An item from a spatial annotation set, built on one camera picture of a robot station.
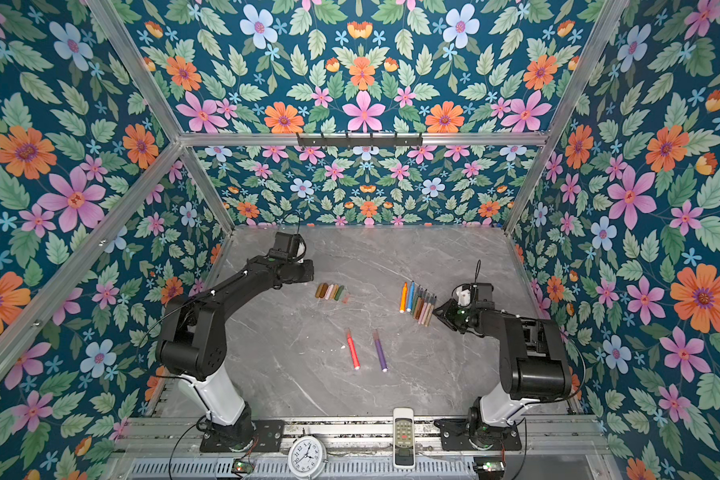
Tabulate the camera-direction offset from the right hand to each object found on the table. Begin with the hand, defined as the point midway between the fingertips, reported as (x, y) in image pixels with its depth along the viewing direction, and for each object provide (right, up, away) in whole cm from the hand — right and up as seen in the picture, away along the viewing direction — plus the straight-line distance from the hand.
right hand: (437, 310), depth 94 cm
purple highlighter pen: (-18, -11, -7) cm, 22 cm away
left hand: (-40, +15, -1) cm, 43 cm away
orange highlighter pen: (-10, +4, +4) cm, 12 cm away
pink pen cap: (-36, +5, +7) cm, 37 cm away
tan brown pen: (-6, +2, +4) cm, 7 cm away
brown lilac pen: (-4, 0, +1) cm, 4 cm away
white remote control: (-12, -30, -24) cm, 41 cm away
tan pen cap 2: (-35, +5, +7) cm, 36 cm away
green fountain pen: (-7, +3, +4) cm, 8 cm away
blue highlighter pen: (-8, +4, +4) cm, 10 cm away
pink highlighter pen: (-26, -11, -7) cm, 29 cm away
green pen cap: (-33, +5, +6) cm, 34 cm away
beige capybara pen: (-3, 0, +1) cm, 3 cm away
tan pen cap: (-40, +5, +6) cm, 41 cm away
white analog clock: (-35, -29, -27) cm, 53 cm away
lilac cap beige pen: (-2, -1, +1) cm, 2 cm away
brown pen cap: (-38, +6, +7) cm, 39 cm away
